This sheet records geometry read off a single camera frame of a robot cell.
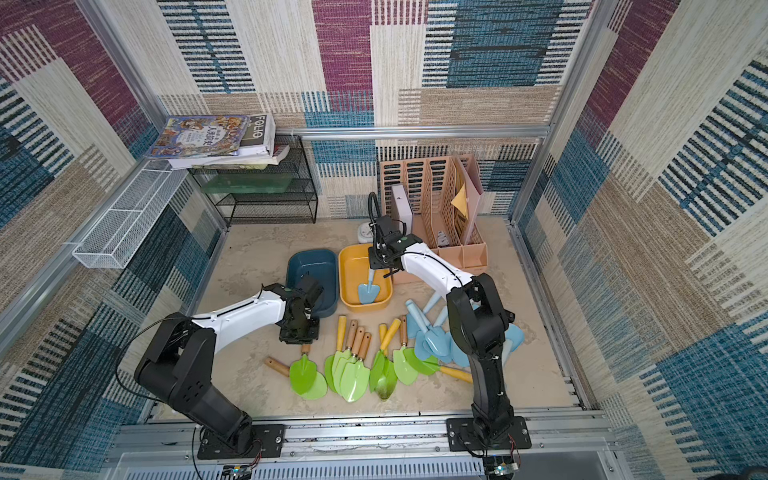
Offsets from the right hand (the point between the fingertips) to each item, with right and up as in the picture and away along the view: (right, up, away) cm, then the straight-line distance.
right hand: (376, 255), depth 95 cm
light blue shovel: (-3, -12, +3) cm, 13 cm away
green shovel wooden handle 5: (-5, -32, -14) cm, 36 cm away
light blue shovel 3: (+18, -24, -8) cm, 31 cm away
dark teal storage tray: (-18, -3, +7) cm, 19 cm away
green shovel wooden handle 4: (-5, -24, -7) cm, 25 cm away
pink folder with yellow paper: (+28, +19, -4) cm, 34 cm away
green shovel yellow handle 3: (+16, -31, -11) cm, 36 cm away
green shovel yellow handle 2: (+1, -28, -14) cm, 31 cm away
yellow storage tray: (-8, -6, +10) cm, 14 cm away
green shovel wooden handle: (-15, -36, -14) cm, 41 cm away
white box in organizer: (+8, +14, -1) cm, 16 cm away
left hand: (-19, -24, -6) cm, 31 cm away
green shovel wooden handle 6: (+8, -30, -11) cm, 33 cm away
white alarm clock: (-5, +8, +19) cm, 21 cm away
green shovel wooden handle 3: (-7, -22, -6) cm, 23 cm away
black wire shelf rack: (-29, +20, -1) cm, 35 cm away
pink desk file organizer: (+22, +17, +21) cm, 35 cm away
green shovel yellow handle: (-10, -26, -8) cm, 29 cm away
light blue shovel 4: (+18, -24, -8) cm, 31 cm away
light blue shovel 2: (+19, -16, -1) cm, 24 cm away
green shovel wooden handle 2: (-19, -31, -13) cm, 39 cm away
